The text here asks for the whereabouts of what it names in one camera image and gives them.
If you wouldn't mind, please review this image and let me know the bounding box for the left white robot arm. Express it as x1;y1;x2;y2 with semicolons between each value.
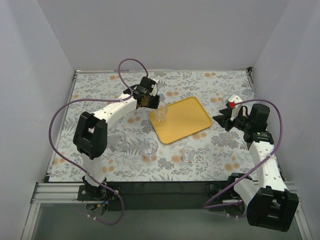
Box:
73;76;160;200

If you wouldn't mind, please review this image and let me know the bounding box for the yellow plastic tray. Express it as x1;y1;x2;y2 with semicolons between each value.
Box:
148;96;213;144

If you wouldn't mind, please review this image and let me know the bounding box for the small clear glass front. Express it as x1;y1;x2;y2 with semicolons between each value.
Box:
181;146;196;162

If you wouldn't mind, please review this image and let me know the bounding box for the aluminium frame rail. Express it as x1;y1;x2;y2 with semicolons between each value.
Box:
31;181;301;203

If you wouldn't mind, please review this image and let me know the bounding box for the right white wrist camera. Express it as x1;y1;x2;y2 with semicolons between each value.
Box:
227;94;244;122

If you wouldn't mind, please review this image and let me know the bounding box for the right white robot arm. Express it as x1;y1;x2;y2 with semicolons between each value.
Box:
211;101;299;232

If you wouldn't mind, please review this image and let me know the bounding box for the purple cable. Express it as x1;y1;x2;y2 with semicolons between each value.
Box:
49;58;150;225
202;99;283;210

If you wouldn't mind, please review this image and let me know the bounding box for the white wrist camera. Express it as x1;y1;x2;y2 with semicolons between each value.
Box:
227;94;244;122
150;78;160;96

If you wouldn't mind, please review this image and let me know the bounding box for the floral patterned table mat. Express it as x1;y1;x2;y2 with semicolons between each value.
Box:
49;70;260;183

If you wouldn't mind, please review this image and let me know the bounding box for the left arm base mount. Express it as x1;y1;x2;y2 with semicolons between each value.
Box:
77;185;119;202

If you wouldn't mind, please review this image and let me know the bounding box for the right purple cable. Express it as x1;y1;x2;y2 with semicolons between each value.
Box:
202;99;283;210

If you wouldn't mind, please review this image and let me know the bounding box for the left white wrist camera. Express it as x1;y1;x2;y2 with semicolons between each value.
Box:
150;78;160;96

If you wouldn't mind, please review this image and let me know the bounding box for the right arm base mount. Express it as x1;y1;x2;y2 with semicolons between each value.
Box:
204;181;242;205

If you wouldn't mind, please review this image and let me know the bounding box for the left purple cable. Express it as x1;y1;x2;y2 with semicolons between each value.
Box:
49;58;150;225

